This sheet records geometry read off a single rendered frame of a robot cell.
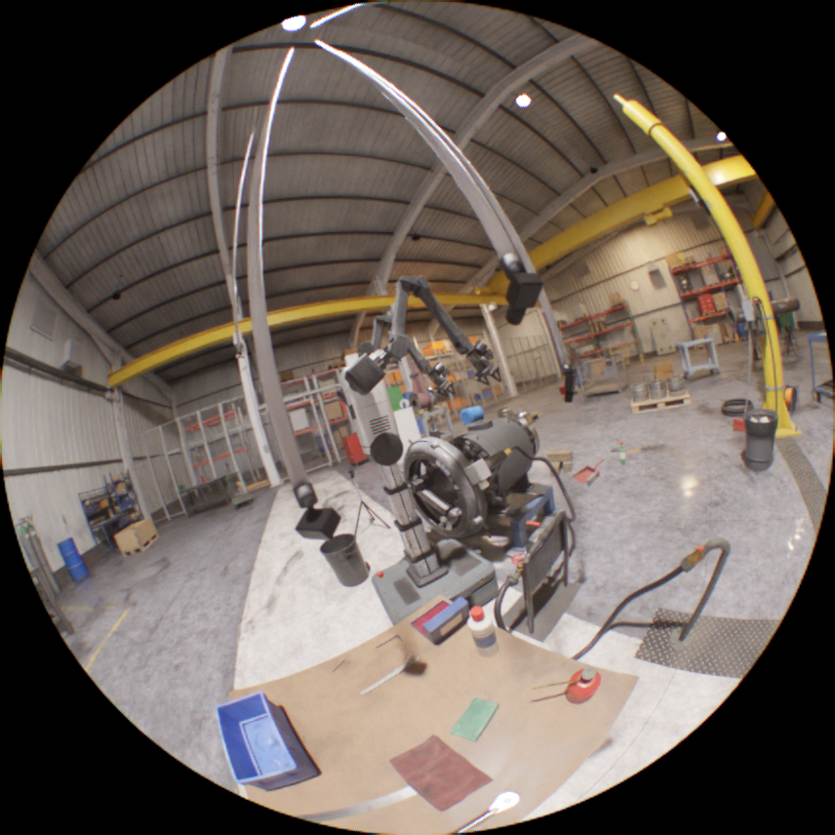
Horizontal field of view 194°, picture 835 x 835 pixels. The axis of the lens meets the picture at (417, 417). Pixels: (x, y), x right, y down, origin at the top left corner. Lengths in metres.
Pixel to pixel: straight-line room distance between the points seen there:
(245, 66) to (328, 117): 2.65
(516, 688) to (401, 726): 0.31
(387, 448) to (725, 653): 1.90
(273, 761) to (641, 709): 1.18
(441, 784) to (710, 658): 1.10
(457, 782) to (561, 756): 0.22
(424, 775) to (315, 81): 8.11
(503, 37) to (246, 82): 5.44
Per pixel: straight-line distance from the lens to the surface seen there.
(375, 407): 1.10
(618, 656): 1.37
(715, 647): 1.50
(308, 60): 7.34
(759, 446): 2.68
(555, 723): 0.77
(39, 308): 10.12
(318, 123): 7.55
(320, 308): 9.56
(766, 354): 3.51
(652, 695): 1.33
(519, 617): 1.49
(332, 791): 0.87
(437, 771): 0.76
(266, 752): 1.00
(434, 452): 1.47
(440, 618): 0.84
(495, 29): 8.23
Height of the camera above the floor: 1.23
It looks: 4 degrees down
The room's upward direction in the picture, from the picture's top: 17 degrees counter-clockwise
